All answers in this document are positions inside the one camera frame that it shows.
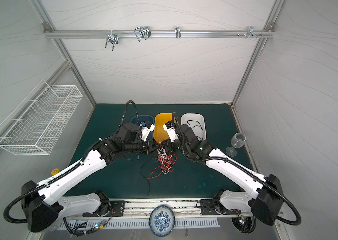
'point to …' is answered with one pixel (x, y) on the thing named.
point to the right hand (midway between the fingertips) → (164, 139)
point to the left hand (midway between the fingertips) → (162, 144)
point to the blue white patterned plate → (162, 220)
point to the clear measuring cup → (238, 140)
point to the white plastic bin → (198, 117)
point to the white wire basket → (33, 126)
